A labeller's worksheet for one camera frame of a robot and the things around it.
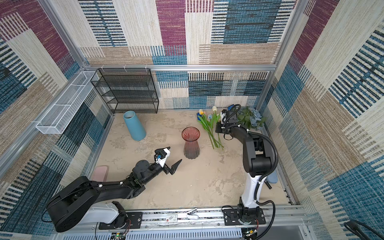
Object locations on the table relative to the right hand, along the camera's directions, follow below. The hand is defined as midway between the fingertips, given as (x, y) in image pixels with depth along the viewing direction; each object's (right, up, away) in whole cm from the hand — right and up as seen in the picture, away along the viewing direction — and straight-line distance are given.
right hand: (217, 128), depth 101 cm
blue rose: (+12, +15, +13) cm, 24 cm away
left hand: (-26, -12, -21) cm, 35 cm away
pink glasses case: (-70, -26, -13) cm, 76 cm away
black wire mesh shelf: (-65, +28, +10) cm, 72 cm away
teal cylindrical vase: (-53, -2, -2) cm, 53 cm away
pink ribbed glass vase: (-17, -4, -16) cm, 24 cm away
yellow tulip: (-10, +11, +11) cm, 19 cm away
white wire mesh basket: (-80, +4, -31) cm, 86 cm away
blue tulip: (-11, +7, +9) cm, 16 cm away
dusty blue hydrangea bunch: (+22, +7, +1) cm, 23 cm away
